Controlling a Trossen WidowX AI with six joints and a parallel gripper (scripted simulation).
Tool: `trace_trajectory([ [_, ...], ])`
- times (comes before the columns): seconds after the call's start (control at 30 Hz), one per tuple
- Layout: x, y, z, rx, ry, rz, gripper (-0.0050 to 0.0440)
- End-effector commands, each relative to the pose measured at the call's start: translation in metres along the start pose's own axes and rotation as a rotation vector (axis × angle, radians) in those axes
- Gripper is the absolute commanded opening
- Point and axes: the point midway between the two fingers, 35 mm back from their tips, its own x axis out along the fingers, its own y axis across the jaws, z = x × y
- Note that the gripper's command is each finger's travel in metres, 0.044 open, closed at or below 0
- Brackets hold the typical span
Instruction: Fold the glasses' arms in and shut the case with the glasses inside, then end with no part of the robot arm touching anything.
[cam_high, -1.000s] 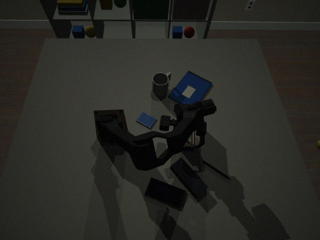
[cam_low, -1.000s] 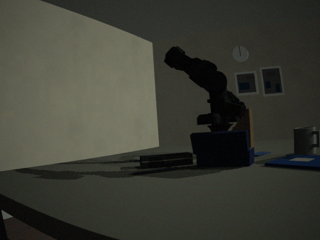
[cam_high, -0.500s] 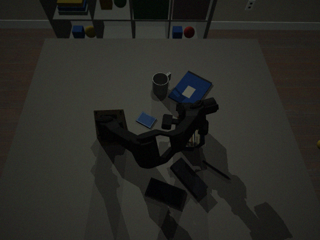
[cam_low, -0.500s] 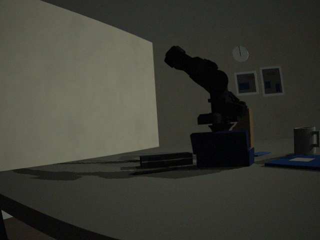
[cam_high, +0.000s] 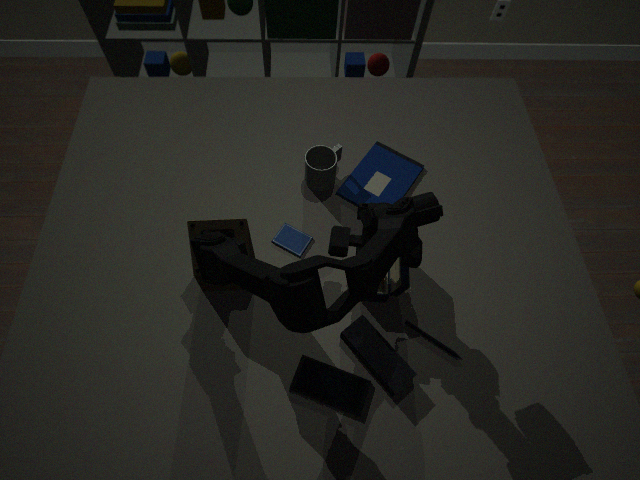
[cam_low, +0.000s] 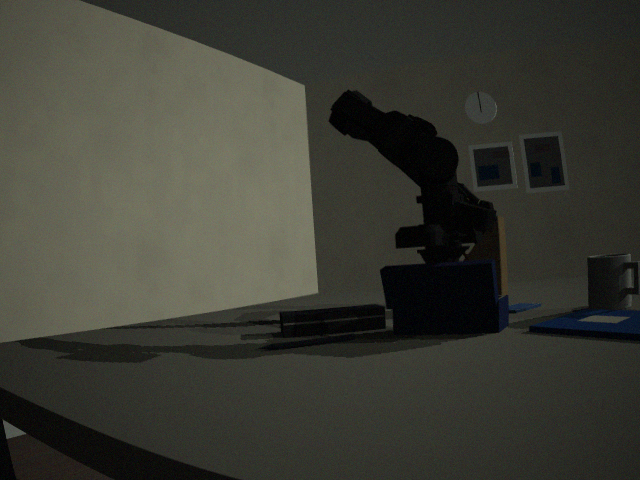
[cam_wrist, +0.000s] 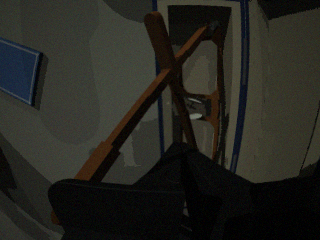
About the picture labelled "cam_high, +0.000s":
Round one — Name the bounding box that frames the black mug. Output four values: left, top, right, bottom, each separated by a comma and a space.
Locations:
304, 144, 342, 191

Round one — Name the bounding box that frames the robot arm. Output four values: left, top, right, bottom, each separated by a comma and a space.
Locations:
190, 192, 443, 333

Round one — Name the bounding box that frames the dark blue notebook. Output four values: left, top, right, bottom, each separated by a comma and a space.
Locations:
336, 141, 424, 206

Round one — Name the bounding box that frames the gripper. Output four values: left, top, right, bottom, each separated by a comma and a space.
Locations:
328, 226, 422, 268

